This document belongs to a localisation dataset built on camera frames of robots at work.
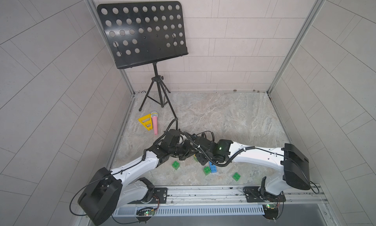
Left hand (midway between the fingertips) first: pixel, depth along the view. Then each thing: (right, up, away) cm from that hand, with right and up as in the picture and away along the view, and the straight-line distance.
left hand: (200, 151), depth 76 cm
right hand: (-1, -4, +2) cm, 4 cm away
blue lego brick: (+7, -10, +3) cm, 13 cm away
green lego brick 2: (+19, -14, 0) cm, 24 cm away
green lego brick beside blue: (+3, -10, 0) cm, 11 cm away
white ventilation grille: (-5, -25, -8) cm, 27 cm away
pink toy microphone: (-31, +17, +23) cm, 42 cm away
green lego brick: (-13, -8, +2) cm, 16 cm away
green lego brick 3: (-3, 0, -8) cm, 9 cm away
